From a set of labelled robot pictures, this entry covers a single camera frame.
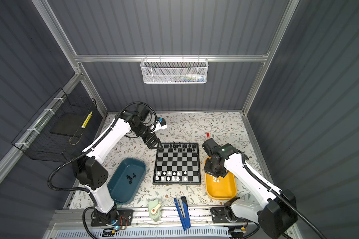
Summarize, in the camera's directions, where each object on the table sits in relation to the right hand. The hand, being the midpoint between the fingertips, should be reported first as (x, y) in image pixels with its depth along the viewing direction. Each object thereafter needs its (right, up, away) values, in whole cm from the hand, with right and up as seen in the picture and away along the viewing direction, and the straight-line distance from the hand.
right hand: (210, 174), depth 77 cm
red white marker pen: (+3, +18, +28) cm, 34 cm away
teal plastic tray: (-48, -7, +8) cm, 49 cm away
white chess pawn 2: (+6, -6, +7) cm, 11 cm away
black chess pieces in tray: (-47, -5, +9) cm, 48 cm away
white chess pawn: (+4, -6, +7) cm, 10 cm away
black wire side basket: (-75, +23, -3) cm, 79 cm away
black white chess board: (-18, +2, +14) cm, 23 cm away
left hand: (-28, +16, +3) cm, 33 cm away
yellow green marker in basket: (-66, +28, +2) cm, 72 cm away
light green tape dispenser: (-28, -14, -9) cm, 32 cm away
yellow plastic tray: (+7, -11, +7) cm, 15 cm away
